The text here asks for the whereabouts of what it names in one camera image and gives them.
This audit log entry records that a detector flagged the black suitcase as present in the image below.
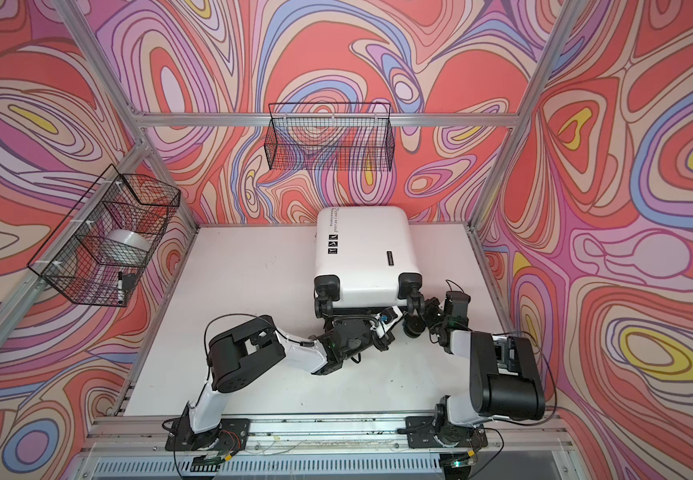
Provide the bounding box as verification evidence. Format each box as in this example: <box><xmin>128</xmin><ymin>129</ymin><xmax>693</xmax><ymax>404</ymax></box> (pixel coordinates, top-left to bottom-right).
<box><xmin>314</xmin><ymin>206</ymin><xmax>424</xmax><ymax>340</ymax></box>

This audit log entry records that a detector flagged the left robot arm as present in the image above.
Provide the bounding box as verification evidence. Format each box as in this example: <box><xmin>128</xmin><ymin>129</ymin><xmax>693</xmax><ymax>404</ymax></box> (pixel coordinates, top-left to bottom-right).
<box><xmin>162</xmin><ymin>306</ymin><xmax>405</xmax><ymax>452</ymax></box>

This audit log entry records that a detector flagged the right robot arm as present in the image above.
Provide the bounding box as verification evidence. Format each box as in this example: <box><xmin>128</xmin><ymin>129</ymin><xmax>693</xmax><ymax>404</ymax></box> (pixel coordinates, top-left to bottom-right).
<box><xmin>422</xmin><ymin>291</ymin><xmax>546</xmax><ymax>448</ymax></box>

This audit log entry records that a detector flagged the black marker pen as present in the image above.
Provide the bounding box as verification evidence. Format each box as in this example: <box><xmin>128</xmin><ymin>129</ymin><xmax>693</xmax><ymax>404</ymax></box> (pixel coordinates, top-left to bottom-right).
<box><xmin>116</xmin><ymin>271</ymin><xmax>126</xmax><ymax>306</ymax></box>

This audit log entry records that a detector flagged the white tape roll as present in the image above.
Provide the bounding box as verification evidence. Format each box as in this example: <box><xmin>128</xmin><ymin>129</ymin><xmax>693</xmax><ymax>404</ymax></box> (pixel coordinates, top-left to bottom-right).
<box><xmin>100</xmin><ymin>229</ymin><xmax>152</xmax><ymax>267</ymax></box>

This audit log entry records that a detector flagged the back wall wire basket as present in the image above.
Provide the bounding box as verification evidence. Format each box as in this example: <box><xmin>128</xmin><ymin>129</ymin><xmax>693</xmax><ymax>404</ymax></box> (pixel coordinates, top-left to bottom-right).
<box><xmin>264</xmin><ymin>101</ymin><xmax>395</xmax><ymax>173</ymax></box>

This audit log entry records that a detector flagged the wall wire basket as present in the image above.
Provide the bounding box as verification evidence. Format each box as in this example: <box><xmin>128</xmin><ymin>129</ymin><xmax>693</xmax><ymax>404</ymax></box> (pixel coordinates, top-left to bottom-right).
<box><xmin>28</xmin><ymin>166</ymin><xmax>182</xmax><ymax>308</ymax></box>
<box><xmin>264</xmin><ymin>101</ymin><xmax>395</xmax><ymax>173</ymax></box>

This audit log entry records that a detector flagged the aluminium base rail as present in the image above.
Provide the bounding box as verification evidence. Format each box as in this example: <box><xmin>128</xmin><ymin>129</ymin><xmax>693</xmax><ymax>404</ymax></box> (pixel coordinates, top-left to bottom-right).
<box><xmin>65</xmin><ymin>412</ymin><xmax>589</xmax><ymax>479</ymax></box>

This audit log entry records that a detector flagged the left wall wire basket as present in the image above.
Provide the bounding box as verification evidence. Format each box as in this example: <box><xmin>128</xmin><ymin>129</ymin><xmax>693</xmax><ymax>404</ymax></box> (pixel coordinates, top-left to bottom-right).
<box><xmin>28</xmin><ymin>166</ymin><xmax>182</xmax><ymax>308</ymax></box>

